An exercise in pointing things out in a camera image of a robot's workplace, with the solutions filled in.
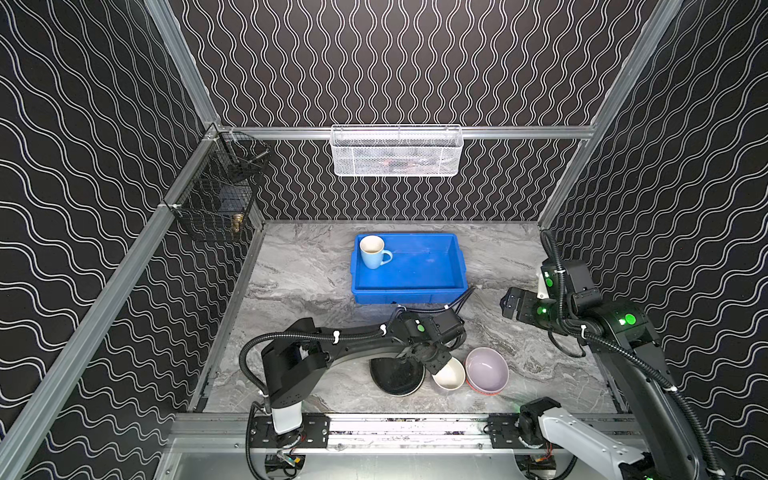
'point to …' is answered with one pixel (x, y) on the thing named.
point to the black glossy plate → (395, 377)
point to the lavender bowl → (487, 371)
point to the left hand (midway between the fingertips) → (442, 353)
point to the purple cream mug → (451, 376)
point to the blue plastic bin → (425, 268)
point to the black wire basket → (216, 198)
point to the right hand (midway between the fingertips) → (520, 306)
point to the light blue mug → (372, 251)
